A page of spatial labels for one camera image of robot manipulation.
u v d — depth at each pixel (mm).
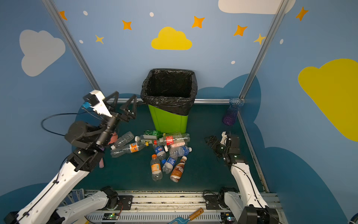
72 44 824
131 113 478
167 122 931
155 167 819
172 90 1034
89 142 416
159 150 892
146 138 984
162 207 733
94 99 407
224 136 774
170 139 885
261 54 879
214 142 743
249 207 411
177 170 815
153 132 1000
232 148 626
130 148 895
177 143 931
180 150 919
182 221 693
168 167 833
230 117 1025
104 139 454
